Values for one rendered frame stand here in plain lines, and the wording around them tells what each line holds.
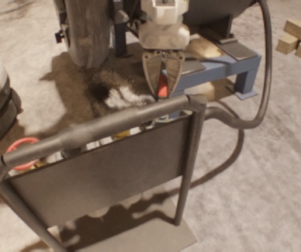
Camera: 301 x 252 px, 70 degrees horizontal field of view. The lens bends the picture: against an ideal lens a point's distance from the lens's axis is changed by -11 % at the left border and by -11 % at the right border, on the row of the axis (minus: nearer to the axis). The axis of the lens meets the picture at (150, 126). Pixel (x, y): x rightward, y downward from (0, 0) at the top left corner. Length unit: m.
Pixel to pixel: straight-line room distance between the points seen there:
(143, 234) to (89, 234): 0.19
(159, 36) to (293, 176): 0.85
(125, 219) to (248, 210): 0.45
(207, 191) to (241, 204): 0.14
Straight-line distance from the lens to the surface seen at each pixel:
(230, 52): 1.27
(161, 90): 0.55
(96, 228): 0.88
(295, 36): 2.22
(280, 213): 1.00
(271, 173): 1.09
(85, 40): 0.84
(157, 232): 0.85
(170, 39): 0.49
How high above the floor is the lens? 0.81
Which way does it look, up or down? 45 degrees down
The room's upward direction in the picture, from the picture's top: 1 degrees counter-clockwise
